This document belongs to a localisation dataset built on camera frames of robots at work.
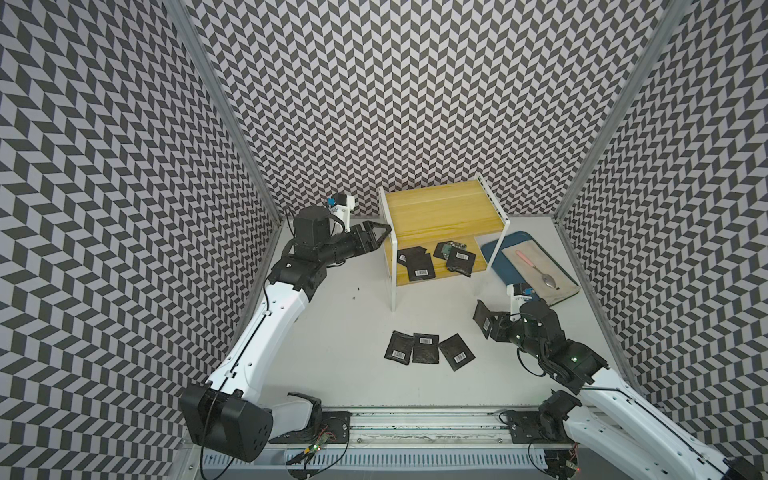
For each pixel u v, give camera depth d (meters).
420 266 0.85
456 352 0.85
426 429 0.74
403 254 0.87
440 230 0.71
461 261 0.85
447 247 0.89
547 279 1.00
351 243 0.63
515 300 0.69
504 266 1.05
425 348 0.86
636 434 0.46
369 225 0.63
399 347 0.87
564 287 0.97
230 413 0.37
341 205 0.65
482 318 0.81
